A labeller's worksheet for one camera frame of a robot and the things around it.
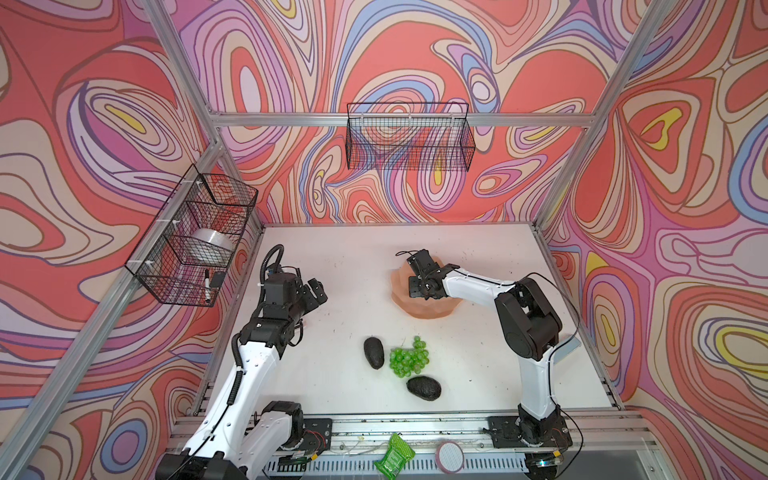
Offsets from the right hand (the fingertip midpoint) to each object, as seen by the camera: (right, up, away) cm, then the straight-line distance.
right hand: (422, 292), depth 99 cm
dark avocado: (-16, -15, -16) cm, 27 cm away
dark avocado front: (-2, -22, -23) cm, 32 cm away
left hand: (-32, +4, -19) cm, 38 cm away
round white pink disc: (+2, -32, -34) cm, 47 cm away
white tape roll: (-56, +16, -26) cm, 63 cm away
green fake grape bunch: (-7, -16, -20) cm, 27 cm away
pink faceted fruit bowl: (-2, -4, -6) cm, 7 cm away
